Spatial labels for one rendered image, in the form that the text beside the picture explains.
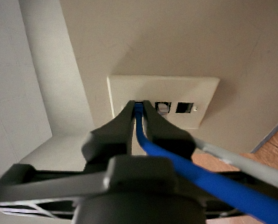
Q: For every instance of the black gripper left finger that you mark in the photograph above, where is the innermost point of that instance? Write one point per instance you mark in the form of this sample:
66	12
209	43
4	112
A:
110	140

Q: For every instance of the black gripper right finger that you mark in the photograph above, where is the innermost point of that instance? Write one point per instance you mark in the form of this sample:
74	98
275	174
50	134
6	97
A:
166	135

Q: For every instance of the tan board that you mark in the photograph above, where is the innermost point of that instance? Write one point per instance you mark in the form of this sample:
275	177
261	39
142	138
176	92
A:
234	40

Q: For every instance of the white wall plate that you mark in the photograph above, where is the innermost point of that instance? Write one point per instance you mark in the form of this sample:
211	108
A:
196	91

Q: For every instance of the white cable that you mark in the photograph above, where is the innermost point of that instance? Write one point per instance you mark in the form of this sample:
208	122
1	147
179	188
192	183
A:
254	168

